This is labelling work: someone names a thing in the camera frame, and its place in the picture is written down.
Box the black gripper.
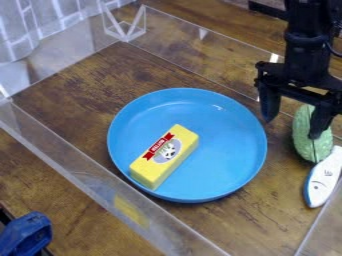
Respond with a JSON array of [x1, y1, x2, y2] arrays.
[[255, 32, 342, 140]]

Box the green bitter gourd toy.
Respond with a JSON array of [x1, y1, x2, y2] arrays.
[[293, 104, 334, 163]]

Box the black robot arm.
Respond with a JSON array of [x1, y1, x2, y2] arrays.
[[255, 0, 342, 139]]

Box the blue round plate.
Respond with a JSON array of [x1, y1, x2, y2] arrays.
[[107, 88, 267, 203]]

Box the white and blue fish toy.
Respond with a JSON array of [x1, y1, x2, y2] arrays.
[[304, 146, 342, 208]]

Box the yellow butter block toy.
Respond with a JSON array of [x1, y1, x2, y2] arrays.
[[130, 124, 199, 190]]

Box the white patterned curtain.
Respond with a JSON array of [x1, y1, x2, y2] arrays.
[[0, 0, 137, 64]]

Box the blue clamp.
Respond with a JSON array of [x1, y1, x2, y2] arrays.
[[0, 211, 52, 256]]

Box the clear acrylic enclosure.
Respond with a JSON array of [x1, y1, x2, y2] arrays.
[[0, 0, 342, 256]]

